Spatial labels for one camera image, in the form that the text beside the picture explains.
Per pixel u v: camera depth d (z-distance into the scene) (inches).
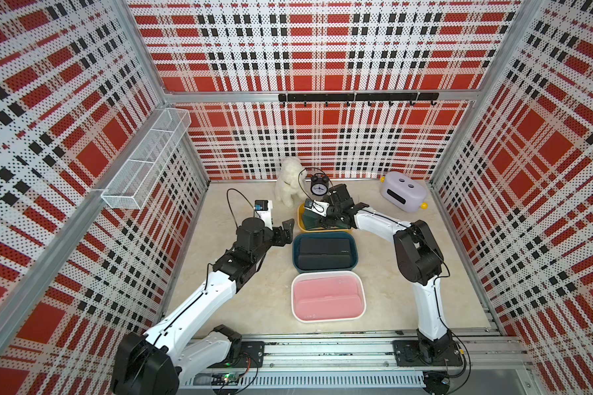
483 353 29.7
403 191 41.2
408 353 28.9
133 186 36.5
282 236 27.2
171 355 15.8
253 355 28.8
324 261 34.8
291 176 39.3
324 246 36.6
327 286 33.2
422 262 21.7
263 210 26.1
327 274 33.1
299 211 40.0
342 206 30.9
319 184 43.8
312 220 38.0
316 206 34.0
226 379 27.2
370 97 35.0
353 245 36.7
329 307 31.5
